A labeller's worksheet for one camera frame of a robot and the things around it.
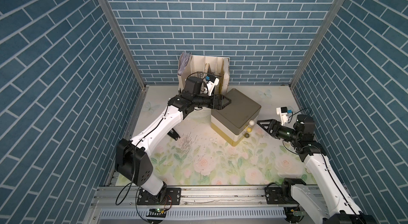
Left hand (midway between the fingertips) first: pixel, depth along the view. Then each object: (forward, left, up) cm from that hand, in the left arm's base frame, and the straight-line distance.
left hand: (228, 101), depth 74 cm
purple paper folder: (+31, +24, 0) cm, 40 cm away
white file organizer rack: (+40, +16, -10) cm, 44 cm away
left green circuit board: (-40, +33, -33) cm, 61 cm away
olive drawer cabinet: (-6, -2, -8) cm, 11 cm away
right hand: (-8, -16, -8) cm, 20 cm away
